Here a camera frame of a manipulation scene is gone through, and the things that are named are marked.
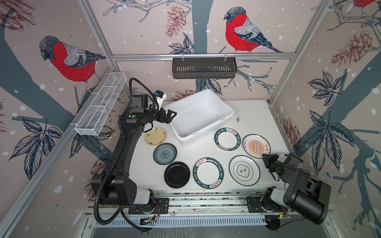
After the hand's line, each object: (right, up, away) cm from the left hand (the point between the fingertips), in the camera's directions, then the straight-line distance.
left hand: (168, 110), depth 76 cm
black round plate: (+4, -37, +8) cm, 38 cm away
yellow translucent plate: (-13, -17, +25) cm, 33 cm away
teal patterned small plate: (-5, -27, +16) cm, 32 cm away
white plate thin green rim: (+44, -36, +9) cm, 57 cm away
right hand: (+57, -28, +13) cm, 65 cm away
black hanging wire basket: (+21, +31, +28) cm, 47 cm away
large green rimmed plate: (+22, -36, +8) cm, 43 cm away
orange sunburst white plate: (+55, -23, +19) cm, 62 cm away
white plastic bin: (+17, -3, +37) cm, 41 cm away
